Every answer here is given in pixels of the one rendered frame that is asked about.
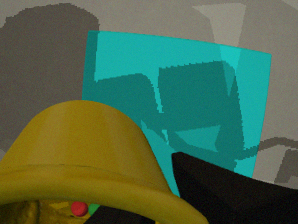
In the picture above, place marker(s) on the small red ball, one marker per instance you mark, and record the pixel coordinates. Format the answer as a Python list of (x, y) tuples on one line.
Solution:
[(79, 209)]

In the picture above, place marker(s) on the yellow cup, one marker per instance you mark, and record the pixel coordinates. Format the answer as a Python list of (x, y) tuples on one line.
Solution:
[(85, 151)]

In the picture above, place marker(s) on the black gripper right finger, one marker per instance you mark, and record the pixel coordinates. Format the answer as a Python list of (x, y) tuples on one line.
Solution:
[(225, 197)]

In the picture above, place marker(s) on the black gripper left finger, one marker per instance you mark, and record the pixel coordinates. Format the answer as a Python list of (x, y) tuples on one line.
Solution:
[(106, 215)]

